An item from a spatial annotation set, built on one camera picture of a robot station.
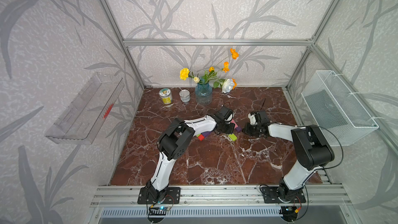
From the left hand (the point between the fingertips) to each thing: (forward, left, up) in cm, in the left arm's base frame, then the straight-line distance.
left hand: (233, 131), depth 94 cm
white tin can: (+27, +33, +2) cm, 42 cm away
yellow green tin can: (+25, +45, +5) cm, 51 cm away
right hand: (+3, -6, -2) cm, 7 cm away
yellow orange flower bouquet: (+15, +6, +24) cm, 29 cm away
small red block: (-3, +20, -3) cm, 20 cm away
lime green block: (-2, +22, -2) cm, 22 cm away
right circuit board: (-41, -23, -5) cm, 47 cm away
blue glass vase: (+23, +19, +8) cm, 31 cm away
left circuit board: (-39, +38, -5) cm, 55 cm away
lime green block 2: (-3, 0, -2) cm, 4 cm away
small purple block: (+2, -3, -1) cm, 4 cm away
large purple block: (-1, +17, -1) cm, 18 cm away
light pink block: (+5, -2, -2) cm, 6 cm away
